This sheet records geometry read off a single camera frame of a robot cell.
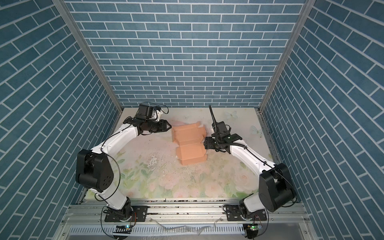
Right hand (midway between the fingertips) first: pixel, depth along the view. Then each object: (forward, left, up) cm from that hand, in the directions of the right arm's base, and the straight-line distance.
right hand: (207, 141), depth 87 cm
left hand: (+6, +24, +5) cm, 25 cm away
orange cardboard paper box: (+11, +14, -14) cm, 22 cm away
